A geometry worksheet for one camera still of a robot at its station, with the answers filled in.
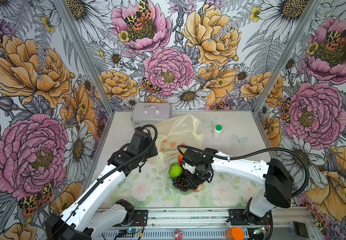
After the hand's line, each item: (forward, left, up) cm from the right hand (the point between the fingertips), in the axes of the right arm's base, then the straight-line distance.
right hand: (198, 188), depth 76 cm
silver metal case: (+45, +30, +8) cm, 55 cm away
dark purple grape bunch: (+3, +9, 0) cm, 9 cm away
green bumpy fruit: (+8, +11, +3) cm, 14 cm away
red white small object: (-19, +10, -3) cm, 22 cm away
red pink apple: (-1, 0, +1) cm, 2 cm away
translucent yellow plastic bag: (+35, +6, +3) cm, 36 cm away
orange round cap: (-19, -13, +1) cm, 23 cm away
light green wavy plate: (+6, +14, -3) cm, 16 cm away
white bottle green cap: (+36, -17, 0) cm, 39 cm away
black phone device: (-17, -46, -6) cm, 49 cm away
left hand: (+15, +22, +12) cm, 29 cm away
